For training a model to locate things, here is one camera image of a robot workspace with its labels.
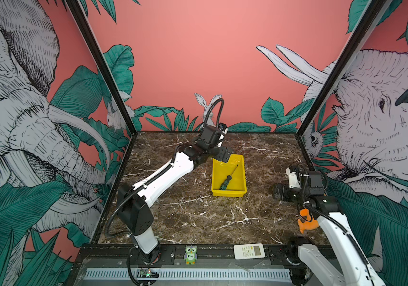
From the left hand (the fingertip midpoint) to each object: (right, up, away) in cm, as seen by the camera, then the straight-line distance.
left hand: (222, 144), depth 78 cm
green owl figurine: (-14, -47, -5) cm, 49 cm away
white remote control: (+13, -46, -4) cm, 48 cm away
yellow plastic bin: (+1, -15, +25) cm, 29 cm away
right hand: (+25, -19, 0) cm, 31 cm away
